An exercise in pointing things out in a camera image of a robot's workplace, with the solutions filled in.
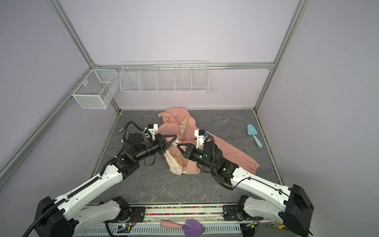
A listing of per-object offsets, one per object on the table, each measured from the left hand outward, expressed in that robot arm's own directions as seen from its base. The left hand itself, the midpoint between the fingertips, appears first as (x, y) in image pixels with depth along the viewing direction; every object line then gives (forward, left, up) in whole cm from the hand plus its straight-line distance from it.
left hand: (177, 138), depth 68 cm
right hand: (-4, +1, -1) cm, 4 cm away
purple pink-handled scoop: (-33, -4, -29) cm, 44 cm away
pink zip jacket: (+31, +2, -26) cm, 40 cm away
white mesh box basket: (+46, +56, -5) cm, 73 cm away
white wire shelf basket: (+50, +7, +1) cm, 50 cm away
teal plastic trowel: (+22, -51, -29) cm, 62 cm away
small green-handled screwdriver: (+30, +44, -29) cm, 61 cm away
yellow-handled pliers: (-34, -45, -27) cm, 63 cm away
